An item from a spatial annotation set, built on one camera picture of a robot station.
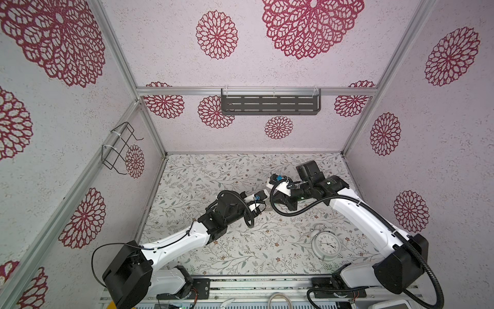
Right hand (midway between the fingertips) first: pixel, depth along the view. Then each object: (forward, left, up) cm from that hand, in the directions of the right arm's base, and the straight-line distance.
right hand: (273, 195), depth 75 cm
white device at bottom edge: (-32, -42, -19) cm, 56 cm away
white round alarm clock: (-12, -23, -20) cm, 33 cm away
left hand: (0, +5, -2) cm, 6 cm away
